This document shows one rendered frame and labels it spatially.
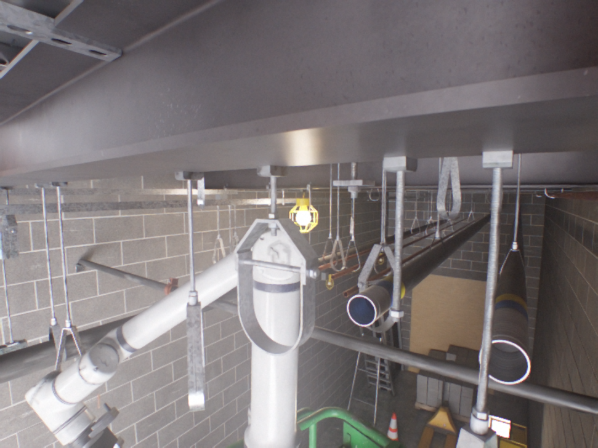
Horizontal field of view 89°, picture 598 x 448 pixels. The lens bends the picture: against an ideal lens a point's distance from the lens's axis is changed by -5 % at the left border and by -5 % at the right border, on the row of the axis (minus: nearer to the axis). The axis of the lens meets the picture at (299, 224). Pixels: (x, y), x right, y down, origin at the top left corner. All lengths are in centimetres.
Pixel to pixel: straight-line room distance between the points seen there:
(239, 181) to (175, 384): 206
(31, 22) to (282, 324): 68
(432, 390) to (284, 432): 648
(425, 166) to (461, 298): 590
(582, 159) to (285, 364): 178
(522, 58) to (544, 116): 8
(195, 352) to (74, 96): 56
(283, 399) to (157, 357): 259
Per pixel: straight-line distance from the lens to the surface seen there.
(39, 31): 60
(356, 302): 83
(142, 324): 101
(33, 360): 140
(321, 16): 35
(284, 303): 76
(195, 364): 65
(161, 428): 375
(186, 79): 47
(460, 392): 721
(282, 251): 71
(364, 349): 110
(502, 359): 73
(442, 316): 804
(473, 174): 211
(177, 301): 96
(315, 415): 159
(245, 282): 53
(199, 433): 412
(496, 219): 36
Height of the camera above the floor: 424
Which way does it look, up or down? 5 degrees down
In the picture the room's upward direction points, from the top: straight up
